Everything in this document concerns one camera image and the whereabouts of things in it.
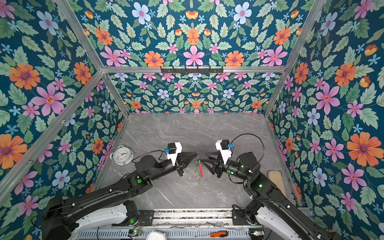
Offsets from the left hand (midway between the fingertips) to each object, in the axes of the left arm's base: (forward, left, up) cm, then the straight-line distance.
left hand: (197, 152), depth 58 cm
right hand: (0, -3, -5) cm, 5 cm away
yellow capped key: (0, 0, -36) cm, 36 cm away
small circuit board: (-22, +32, -35) cm, 52 cm away
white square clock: (-24, +21, -32) cm, 45 cm away
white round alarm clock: (+19, +48, -32) cm, 60 cm away
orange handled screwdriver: (-25, -9, -33) cm, 42 cm away
